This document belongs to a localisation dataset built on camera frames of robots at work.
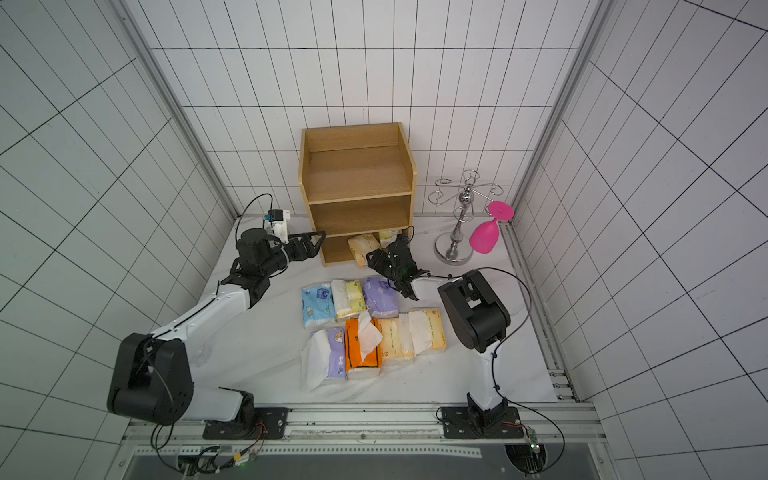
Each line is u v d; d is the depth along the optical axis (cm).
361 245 102
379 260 88
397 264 78
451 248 108
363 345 80
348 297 90
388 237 103
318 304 90
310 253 74
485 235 91
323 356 78
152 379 42
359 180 86
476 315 53
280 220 74
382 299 90
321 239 79
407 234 96
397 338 82
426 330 83
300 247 74
